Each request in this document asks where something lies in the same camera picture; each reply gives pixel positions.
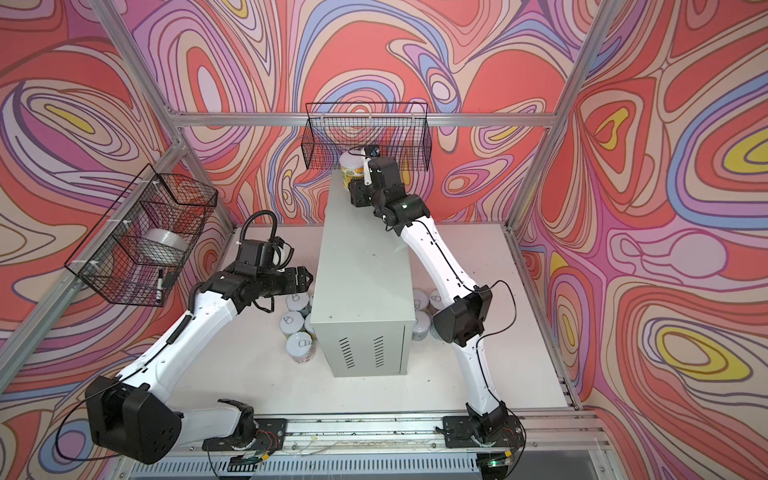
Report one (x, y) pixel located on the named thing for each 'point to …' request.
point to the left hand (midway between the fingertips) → (303, 276)
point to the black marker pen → (159, 286)
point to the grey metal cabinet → (363, 310)
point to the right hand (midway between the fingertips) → (361, 189)
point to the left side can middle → (291, 322)
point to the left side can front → (301, 347)
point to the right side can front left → (422, 325)
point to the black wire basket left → (134, 254)
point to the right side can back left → (420, 299)
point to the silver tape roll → (165, 242)
